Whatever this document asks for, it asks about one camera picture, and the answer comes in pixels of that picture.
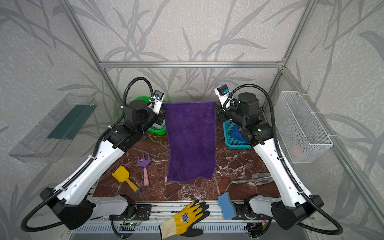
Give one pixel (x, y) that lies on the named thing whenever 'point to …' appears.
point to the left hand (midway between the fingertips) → (163, 99)
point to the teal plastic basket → (232, 143)
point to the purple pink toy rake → (144, 163)
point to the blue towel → (236, 133)
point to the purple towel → (191, 129)
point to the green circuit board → (133, 224)
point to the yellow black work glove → (181, 224)
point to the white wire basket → (303, 137)
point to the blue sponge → (228, 207)
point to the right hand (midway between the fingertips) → (216, 97)
